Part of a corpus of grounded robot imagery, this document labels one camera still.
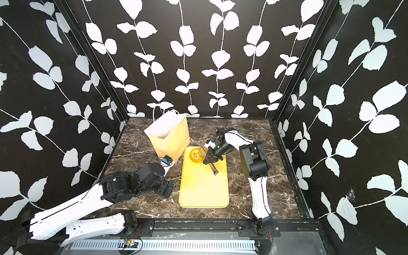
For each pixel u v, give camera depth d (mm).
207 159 885
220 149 838
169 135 771
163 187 592
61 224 406
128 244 704
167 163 602
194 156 956
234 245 702
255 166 576
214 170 824
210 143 926
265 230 674
